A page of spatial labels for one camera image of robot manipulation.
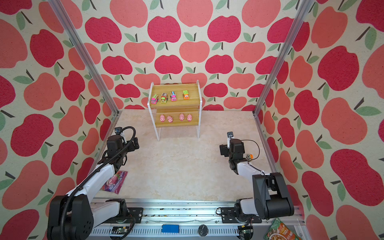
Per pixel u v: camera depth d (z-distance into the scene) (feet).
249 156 3.06
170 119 3.05
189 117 3.06
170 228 2.30
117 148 2.17
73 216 1.33
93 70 3.13
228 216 2.41
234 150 2.31
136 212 2.46
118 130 2.46
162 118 3.06
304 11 2.31
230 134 2.68
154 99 2.57
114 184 2.69
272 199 1.44
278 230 2.27
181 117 3.06
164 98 2.59
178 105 2.59
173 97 2.63
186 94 2.66
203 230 2.04
